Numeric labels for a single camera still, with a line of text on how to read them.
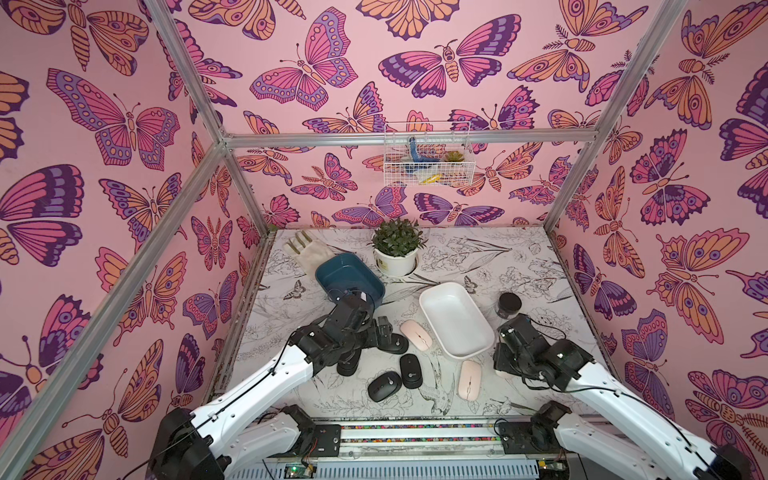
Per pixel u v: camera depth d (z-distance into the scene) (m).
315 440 0.73
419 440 0.75
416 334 0.90
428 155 0.95
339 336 0.58
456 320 0.94
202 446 0.39
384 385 0.81
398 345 0.87
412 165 0.93
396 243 0.92
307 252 1.13
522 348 0.59
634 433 0.45
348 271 1.07
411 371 0.82
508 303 0.95
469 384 0.81
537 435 0.65
